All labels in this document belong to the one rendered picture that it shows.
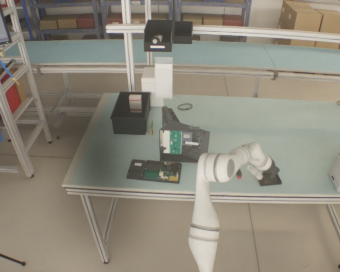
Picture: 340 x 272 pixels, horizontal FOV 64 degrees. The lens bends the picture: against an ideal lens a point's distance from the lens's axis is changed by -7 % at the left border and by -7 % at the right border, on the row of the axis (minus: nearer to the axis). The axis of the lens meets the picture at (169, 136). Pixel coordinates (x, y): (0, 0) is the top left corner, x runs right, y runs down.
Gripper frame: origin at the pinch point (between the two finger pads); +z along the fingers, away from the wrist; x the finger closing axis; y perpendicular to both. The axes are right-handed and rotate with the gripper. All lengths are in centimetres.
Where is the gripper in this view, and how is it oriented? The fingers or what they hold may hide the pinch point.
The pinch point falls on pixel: (273, 175)
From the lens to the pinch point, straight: 154.2
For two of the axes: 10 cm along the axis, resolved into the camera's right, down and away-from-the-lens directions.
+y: 6.1, -7.7, -1.6
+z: 6.1, 3.4, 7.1
